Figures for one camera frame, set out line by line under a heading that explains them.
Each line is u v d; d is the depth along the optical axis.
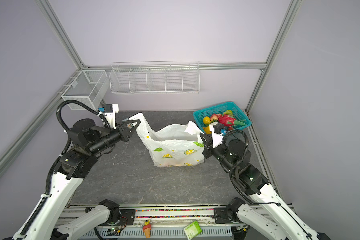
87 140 0.44
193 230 0.69
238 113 1.09
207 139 0.55
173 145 0.64
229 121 1.05
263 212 0.58
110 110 0.52
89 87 1.03
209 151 0.55
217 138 0.52
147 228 0.69
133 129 0.58
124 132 0.52
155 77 0.99
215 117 1.08
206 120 1.09
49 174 0.41
